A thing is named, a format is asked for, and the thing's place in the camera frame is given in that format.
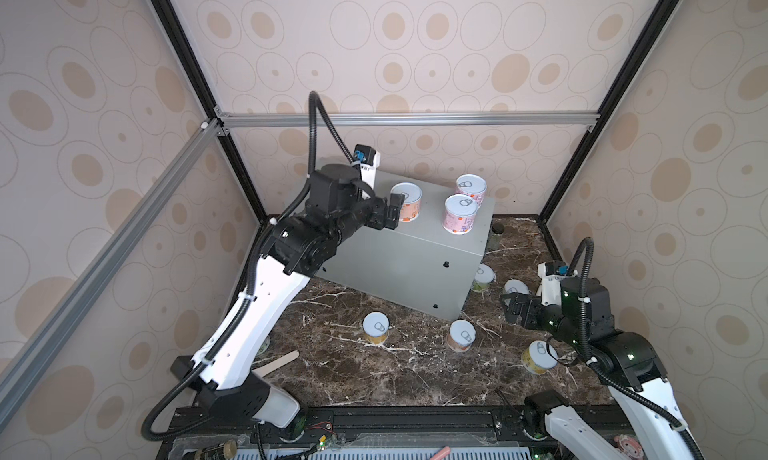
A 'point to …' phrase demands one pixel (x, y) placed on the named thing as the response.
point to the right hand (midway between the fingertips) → (519, 298)
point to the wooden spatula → (264, 369)
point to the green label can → (484, 277)
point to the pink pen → (442, 454)
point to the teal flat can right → (515, 286)
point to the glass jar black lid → (494, 240)
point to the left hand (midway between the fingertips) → (392, 188)
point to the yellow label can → (375, 327)
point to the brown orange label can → (462, 335)
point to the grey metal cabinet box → (420, 265)
